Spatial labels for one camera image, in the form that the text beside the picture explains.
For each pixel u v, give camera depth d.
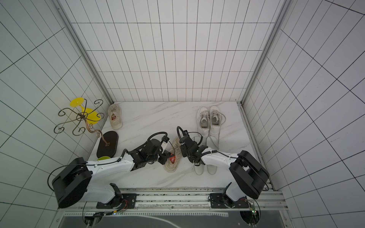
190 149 0.67
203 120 0.97
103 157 0.84
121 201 0.71
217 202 0.73
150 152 0.66
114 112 1.04
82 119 0.71
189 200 0.74
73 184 0.41
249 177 0.43
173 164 0.79
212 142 0.95
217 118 0.97
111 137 0.95
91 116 0.72
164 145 0.76
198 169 0.83
